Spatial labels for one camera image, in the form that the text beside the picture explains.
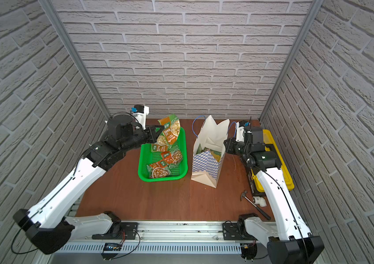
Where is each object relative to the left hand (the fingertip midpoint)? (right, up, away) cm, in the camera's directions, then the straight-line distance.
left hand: (160, 121), depth 67 cm
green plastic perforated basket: (-15, -19, +29) cm, 38 cm away
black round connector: (+38, -57, +3) cm, 69 cm away
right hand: (+30, -9, +7) cm, 32 cm away
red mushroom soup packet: (+2, -20, +30) cm, 36 cm away
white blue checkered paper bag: (+21, -13, +5) cm, 25 cm away
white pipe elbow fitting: (+46, -39, +14) cm, 62 cm away
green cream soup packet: (-6, -27, +23) cm, 35 cm away
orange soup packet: (+4, -1, +4) cm, 6 cm away
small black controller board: (-23, -56, +5) cm, 61 cm away
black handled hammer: (+40, -37, +17) cm, 57 cm away
